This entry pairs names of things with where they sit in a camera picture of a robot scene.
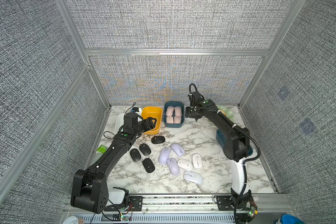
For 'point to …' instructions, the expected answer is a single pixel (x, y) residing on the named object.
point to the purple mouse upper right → (176, 148)
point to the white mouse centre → (185, 164)
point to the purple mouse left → (164, 155)
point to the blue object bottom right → (286, 219)
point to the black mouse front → (148, 165)
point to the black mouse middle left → (135, 155)
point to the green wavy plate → (228, 109)
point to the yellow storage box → (153, 112)
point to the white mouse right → (197, 161)
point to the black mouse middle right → (144, 149)
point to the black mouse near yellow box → (157, 139)
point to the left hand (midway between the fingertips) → (155, 119)
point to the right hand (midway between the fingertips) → (189, 110)
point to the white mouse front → (193, 177)
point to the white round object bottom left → (71, 220)
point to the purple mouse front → (173, 166)
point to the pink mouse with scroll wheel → (178, 111)
